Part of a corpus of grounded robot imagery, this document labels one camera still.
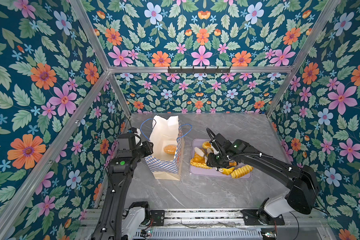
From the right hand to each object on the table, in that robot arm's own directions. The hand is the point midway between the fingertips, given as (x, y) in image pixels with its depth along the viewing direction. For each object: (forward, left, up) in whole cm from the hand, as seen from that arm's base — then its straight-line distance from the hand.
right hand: (208, 163), depth 79 cm
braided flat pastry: (+3, +4, -9) cm, 10 cm away
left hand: (+6, +28, +13) cm, 32 cm away
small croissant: (+5, +5, -5) cm, 9 cm away
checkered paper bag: (+21, +25, -4) cm, 33 cm away
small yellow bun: (-1, -12, -8) cm, 14 cm away
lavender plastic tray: (0, +5, -11) cm, 13 cm away
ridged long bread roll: (-2, -19, -7) cm, 20 cm away
